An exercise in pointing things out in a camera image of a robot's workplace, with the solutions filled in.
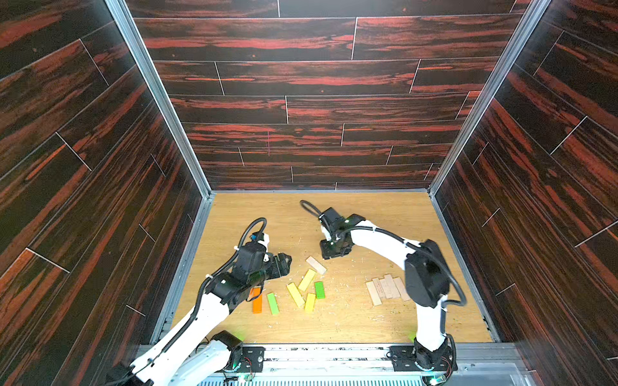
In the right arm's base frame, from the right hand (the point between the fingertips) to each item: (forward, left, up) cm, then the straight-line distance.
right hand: (332, 251), depth 93 cm
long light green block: (-20, +21, -4) cm, 30 cm away
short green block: (-14, +4, -6) cm, 16 cm away
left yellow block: (-16, +13, -4) cm, 21 cm away
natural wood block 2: (-12, -18, -5) cm, 22 cm away
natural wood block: (-5, +6, -4) cm, 8 cm away
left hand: (-11, +16, +11) cm, 23 cm away
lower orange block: (-21, +27, -5) cm, 34 cm away
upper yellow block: (-10, +9, -5) cm, 15 cm away
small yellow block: (-19, +8, -4) cm, 21 cm away
